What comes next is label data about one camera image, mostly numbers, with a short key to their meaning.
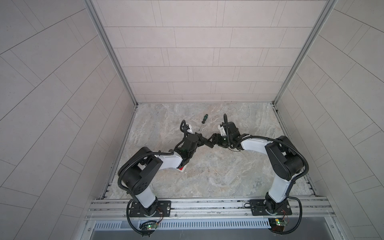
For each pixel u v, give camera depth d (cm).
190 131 79
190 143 66
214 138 83
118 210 71
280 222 68
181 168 83
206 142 87
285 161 48
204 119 105
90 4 70
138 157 49
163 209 71
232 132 75
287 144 47
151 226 64
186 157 68
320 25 77
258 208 71
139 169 47
